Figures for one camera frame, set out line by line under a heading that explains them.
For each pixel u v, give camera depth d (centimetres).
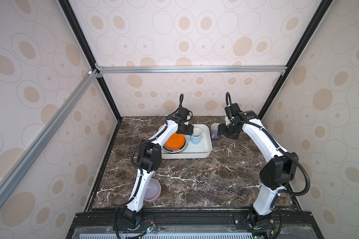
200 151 99
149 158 62
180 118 76
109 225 73
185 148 100
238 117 61
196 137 97
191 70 90
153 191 79
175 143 99
